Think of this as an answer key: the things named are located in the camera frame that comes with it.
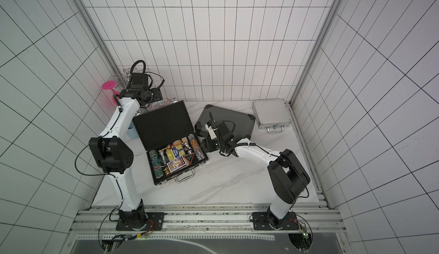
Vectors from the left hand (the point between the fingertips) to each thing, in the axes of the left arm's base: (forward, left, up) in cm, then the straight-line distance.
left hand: (155, 98), depth 91 cm
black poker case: (-21, -10, -19) cm, 30 cm away
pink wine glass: (+5, +24, +5) cm, 25 cm away
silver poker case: (+8, -71, -22) cm, 75 cm away
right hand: (-18, -29, -12) cm, 37 cm away
